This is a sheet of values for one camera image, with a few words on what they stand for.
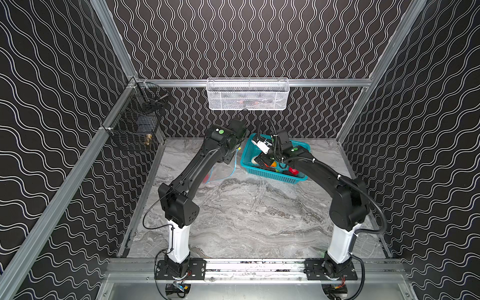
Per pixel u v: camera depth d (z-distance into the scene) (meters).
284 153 0.68
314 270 0.73
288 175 0.90
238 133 0.65
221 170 1.06
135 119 0.94
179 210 0.47
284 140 0.70
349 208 0.49
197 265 0.76
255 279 0.73
